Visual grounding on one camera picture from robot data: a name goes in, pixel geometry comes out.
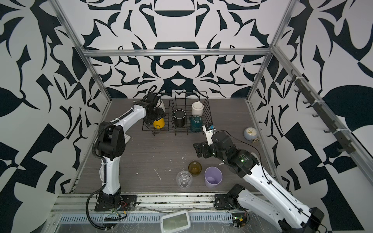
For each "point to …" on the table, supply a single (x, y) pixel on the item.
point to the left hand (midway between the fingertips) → (160, 115)
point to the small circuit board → (239, 219)
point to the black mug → (179, 115)
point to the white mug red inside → (197, 108)
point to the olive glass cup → (194, 168)
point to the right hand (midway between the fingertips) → (202, 141)
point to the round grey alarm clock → (250, 133)
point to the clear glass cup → (184, 179)
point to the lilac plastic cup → (213, 175)
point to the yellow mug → (159, 124)
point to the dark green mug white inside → (196, 124)
